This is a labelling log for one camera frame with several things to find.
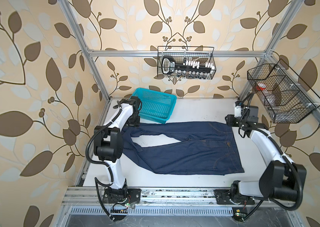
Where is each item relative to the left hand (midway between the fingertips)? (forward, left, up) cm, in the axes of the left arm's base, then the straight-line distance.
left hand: (132, 124), depth 91 cm
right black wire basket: (+3, -84, +24) cm, 88 cm away
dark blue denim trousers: (-10, -51, -11) cm, 53 cm away
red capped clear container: (+14, -76, +22) cm, 81 cm away
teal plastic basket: (+26, -13, -11) cm, 31 cm away
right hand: (+2, -62, +6) cm, 62 cm away
